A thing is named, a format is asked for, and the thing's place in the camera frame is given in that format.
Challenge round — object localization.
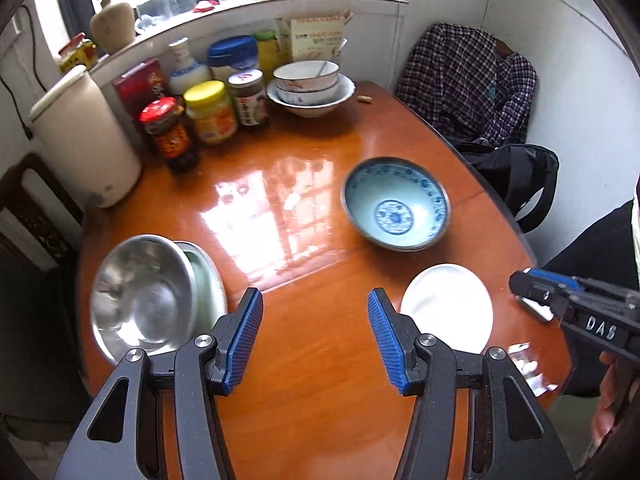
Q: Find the red lid sauce jar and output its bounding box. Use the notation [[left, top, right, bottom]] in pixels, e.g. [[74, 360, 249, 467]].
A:
[[138, 97, 202, 173]]

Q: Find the red box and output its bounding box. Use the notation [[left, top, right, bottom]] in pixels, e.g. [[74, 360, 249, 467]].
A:
[[111, 57, 168, 126]]

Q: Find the stainless steel bowl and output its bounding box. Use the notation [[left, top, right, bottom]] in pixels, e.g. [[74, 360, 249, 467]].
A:
[[90, 234, 197, 365]]

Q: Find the white blue porcelain bottle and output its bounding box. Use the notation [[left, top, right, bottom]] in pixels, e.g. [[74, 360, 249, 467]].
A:
[[167, 36, 211, 96]]

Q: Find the large white enamel plate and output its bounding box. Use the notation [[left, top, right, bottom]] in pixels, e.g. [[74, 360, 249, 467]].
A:
[[174, 240, 229, 336]]

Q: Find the blue lid white tub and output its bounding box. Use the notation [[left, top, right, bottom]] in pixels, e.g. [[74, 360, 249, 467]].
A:
[[207, 35, 259, 83]]

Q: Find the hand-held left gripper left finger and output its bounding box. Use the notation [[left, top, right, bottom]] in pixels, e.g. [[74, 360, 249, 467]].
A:
[[52, 287, 264, 480]]

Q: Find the wide white bowl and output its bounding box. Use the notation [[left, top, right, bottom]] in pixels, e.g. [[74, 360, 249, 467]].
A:
[[266, 79, 356, 119]]

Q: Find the person's right hand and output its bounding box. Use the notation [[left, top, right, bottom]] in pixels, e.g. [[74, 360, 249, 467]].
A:
[[594, 352, 632, 448]]

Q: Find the small white bowl blue rim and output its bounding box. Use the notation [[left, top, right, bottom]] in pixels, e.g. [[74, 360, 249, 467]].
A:
[[273, 60, 341, 93]]

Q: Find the small clear plastic bag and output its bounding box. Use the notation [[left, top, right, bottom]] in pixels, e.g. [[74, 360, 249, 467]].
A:
[[507, 342, 558, 398]]

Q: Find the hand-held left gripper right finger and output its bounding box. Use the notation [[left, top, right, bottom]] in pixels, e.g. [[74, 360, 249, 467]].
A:
[[367, 287, 576, 480]]

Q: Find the metal spoon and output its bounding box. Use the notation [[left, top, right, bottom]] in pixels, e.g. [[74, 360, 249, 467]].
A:
[[316, 39, 349, 80]]

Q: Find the beige ceramic jar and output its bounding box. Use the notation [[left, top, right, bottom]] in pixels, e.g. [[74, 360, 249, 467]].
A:
[[90, 0, 137, 55]]

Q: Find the yellow red can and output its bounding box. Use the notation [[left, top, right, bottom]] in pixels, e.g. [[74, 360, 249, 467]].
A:
[[59, 32, 98, 73]]

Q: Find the beige cardboard box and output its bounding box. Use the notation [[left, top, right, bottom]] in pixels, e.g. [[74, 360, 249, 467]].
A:
[[277, 9, 353, 63]]

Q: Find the plaid shirt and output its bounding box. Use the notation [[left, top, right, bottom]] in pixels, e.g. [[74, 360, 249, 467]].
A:
[[395, 22, 538, 148]]

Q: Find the white floral bowl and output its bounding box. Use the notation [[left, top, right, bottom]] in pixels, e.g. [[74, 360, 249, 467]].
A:
[[400, 263, 494, 356]]

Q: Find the yellow lid jar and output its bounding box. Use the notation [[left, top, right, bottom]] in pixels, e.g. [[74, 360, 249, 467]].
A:
[[183, 80, 239, 146]]

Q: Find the dark carved wooden chair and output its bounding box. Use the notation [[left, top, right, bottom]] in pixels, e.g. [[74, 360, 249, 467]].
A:
[[0, 152, 86, 271]]

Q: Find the black backpack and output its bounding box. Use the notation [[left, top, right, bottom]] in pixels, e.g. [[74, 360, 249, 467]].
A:
[[457, 142, 560, 233]]

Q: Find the yellow green jar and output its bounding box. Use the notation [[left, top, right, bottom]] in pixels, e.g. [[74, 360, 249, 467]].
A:
[[252, 30, 281, 81]]

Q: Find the blue patterned ceramic bowl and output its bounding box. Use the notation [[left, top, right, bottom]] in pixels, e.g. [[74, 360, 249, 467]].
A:
[[340, 156, 452, 253]]

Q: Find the brown sauce jar white label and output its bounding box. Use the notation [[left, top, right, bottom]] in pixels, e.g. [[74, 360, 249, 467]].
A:
[[227, 69, 269, 128]]

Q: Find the white bowl red pattern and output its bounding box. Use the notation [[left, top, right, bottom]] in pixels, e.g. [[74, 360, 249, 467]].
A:
[[276, 82, 339, 107]]

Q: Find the black power cable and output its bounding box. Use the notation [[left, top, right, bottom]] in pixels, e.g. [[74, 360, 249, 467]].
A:
[[0, 2, 36, 141]]

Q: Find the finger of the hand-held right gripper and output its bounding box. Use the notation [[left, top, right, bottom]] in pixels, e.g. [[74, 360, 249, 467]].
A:
[[522, 267, 640, 302], [508, 271, 568, 322]]

